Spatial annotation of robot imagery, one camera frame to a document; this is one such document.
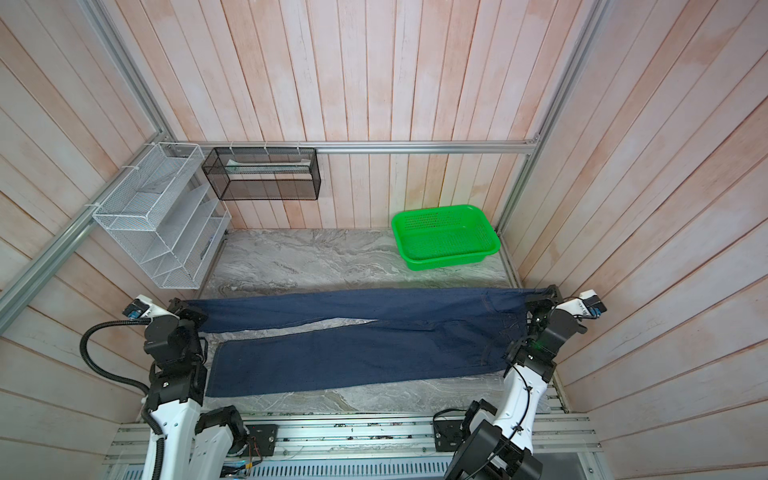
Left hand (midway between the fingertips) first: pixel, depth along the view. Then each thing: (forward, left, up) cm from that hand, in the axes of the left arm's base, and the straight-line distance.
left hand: (183, 303), depth 72 cm
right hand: (+5, -92, +2) cm, 92 cm away
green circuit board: (-32, -13, -23) cm, 41 cm away
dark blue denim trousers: (+2, -54, -22) cm, 58 cm away
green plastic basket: (+45, -75, -24) cm, 91 cm away
